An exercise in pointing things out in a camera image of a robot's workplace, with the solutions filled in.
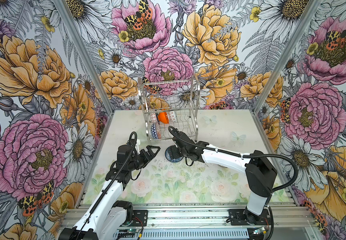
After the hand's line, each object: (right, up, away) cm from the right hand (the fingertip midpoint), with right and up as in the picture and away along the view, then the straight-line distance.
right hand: (176, 152), depth 86 cm
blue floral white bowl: (-2, -2, -8) cm, 9 cm away
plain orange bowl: (-9, +20, +16) cm, 27 cm away
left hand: (-10, -1, -6) cm, 12 cm away
